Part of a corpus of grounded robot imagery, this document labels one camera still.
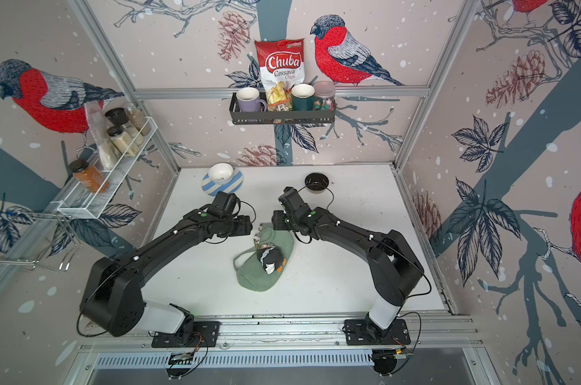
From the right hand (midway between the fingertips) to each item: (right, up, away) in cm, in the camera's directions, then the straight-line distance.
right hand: (277, 218), depth 87 cm
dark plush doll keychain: (-2, -14, -4) cm, 15 cm away
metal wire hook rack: (-56, +3, -24) cm, 61 cm away
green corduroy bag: (-9, -20, -4) cm, 22 cm away
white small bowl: (-30, +18, +28) cm, 45 cm away
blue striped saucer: (-33, +11, +26) cm, 44 cm away
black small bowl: (+17, +14, +23) cm, 32 cm away
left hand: (-10, -1, 0) cm, 10 cm away
